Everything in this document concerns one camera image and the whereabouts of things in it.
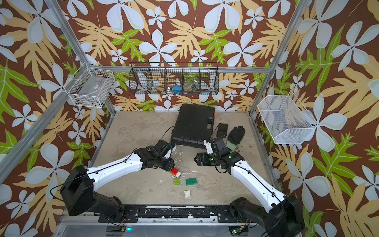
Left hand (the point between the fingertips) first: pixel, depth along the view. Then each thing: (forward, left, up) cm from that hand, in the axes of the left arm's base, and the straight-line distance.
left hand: (172, 164), depth 84 cm
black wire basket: (+50, -13, +24) cm, 57 cm away
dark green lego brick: (-8, -11, -6) cm, 15 cm away
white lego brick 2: (-15, -9, -5) cm, 18 cm away
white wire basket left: (+38, +51, +26) cm, 69 cm away
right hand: (+1, -15, +6) cm, 16 cm away
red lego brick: (-3, -1, -2) cm, 4 cm away
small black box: (+28, -33, -3) cm, 43 cm away
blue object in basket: (+42, -2, +21) cm, 47 cm away
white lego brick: (-5, -3, -4) cm, 7 cm away
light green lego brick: (-8, -3, -6) cm, 11 cm away
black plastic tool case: (+32, -13, -1) cm, 34 cm away
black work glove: (+23, -42, -5) cm, 48 cm away
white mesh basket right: (+17, -64, +19) cm, 69 cm away
